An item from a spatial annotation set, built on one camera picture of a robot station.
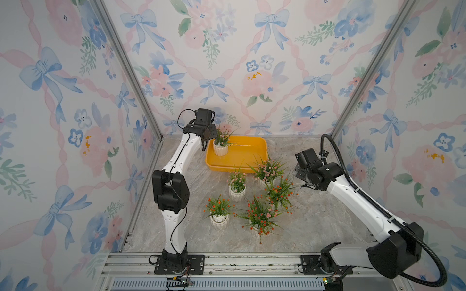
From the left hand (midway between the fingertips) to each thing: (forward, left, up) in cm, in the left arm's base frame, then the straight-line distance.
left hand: (211, 131), depth 93 cm
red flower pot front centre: (-41, -23, -7) cm, 47 cm away
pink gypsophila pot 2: (-27, -13, -6) cm, 31 cm away
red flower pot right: (-31, -33, -7) cm, 45 cm away
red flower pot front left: (-39, -6, -7) cm, 40 cm away
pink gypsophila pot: (+2, -5, -9) cm, 11 cm away
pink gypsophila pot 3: (-20, -28, -7) cm, 35 cm away
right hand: (-19, -43, -3) cm, 47 cm away
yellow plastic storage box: (+4, -19, -22) cm, 29 cm away
